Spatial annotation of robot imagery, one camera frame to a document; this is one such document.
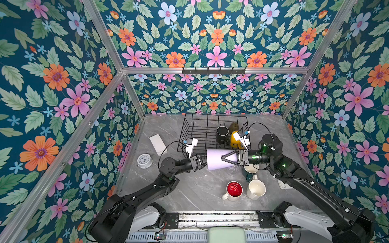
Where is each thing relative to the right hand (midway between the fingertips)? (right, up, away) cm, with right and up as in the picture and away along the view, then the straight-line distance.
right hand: (224, 158), depth 61 cm
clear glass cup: (+9, -13, +30) cm, 34 cm away
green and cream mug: (+15, -11, +20) cm, 27 cm away
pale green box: (+2, -36, +7) cm, 37 cm away
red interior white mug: (+8, -22, +21) cm, 31 cm away
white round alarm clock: (-45, -8, +30) cm, 55 cm away
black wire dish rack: (-4, +10, +47) cm, 49 cm away
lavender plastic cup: (-4, 0, -3) cm, 5 cm away
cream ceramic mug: (+20, -21, +21) cm, 35 cm away
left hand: (-4, 0, +1) cm, 4 cm away
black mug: (+3, +10, +33) cm, 34 cm away
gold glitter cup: (+11, +13, +41) cm, 44 cm away
